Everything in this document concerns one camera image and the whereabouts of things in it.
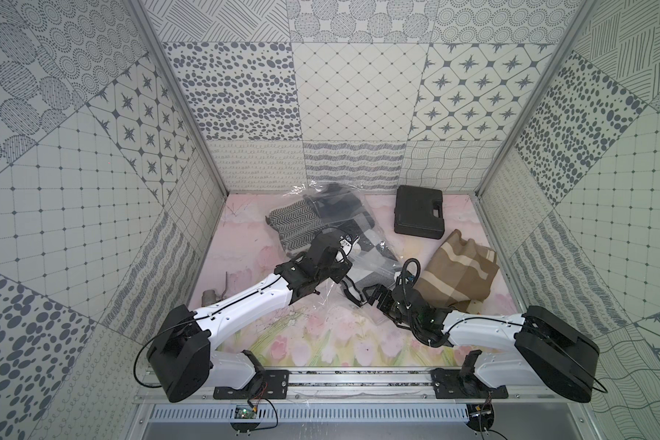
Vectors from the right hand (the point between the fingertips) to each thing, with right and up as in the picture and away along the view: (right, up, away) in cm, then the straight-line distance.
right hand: (371, 298), depth 86 cm
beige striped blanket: (+31, +6, +7) cm, 32 cm away
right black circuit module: (+28, -28, -14) cm, 41 cm away
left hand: (-6, +15, -7) cm, 17 cm away
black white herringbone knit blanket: (-27, +23, +19) cm, 40 cm away
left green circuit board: (-36, -26, -15) cm, 47 cm away
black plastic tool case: (+22, +29, +23) cm, 43 cm away
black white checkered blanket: (-1, +13, -4) cm, 14 cm away
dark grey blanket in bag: (-12, +31, +28) cm, 44 cm away
